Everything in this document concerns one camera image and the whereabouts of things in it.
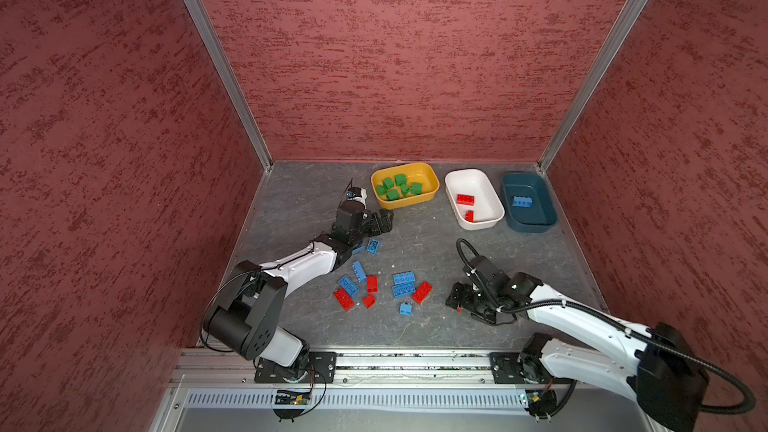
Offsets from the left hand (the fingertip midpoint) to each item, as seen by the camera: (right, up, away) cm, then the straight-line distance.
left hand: (382, 220), depth 90 cm
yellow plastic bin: (+14, +16, +24) cm, 32 cm away
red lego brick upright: (-3, -19, -2) cm, 20 cm away
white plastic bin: (+38, +3, +17) cm, 42 cm away
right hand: (+21, -25, -10) cm, 34 cm away
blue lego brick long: (-8, -10, +5) cm, 14 cm away
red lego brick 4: (+20, -20, -19) cm, 34 cm away
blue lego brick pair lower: (+7, -21, -2) cm, 22 cm away
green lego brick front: (+8, +9, +20) cm, 23 cm away
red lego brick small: (-4, -23, -5) cm, 24 cm away
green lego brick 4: (-1, +9, +20) cm, 22 cm away
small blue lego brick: (+7, -24, -8) cm, 27 cm away
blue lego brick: (+51, +5, +17) cm, 54 cm away
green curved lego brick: (+2, +12, +24) cm, 27 cm away
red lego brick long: (-11, -23, -5) cm, 26 cm away
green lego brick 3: (+3, +7, +18) cm, 20 cm away
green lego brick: (+6, +13, +23) cm, 28 cm away
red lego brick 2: (+30, 0, +12) cm, 33 cm away
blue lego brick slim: (-7, -16, 0) cm, 17 cm away
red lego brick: (+30, +5, +17) cm, 35 cm away
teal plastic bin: (+56, 0, +14) cm, 58 cm away
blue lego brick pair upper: (+7, -18, 0) cm, 19 cm away
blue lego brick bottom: (-10, -20, -2) cm, 22 cm away
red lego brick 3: (+12, -21, -5) cm, 24 cm away
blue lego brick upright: (-3, -9, +5) cm, 11 cm away
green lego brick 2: (+12, +10, +24) cm, 28 cm away
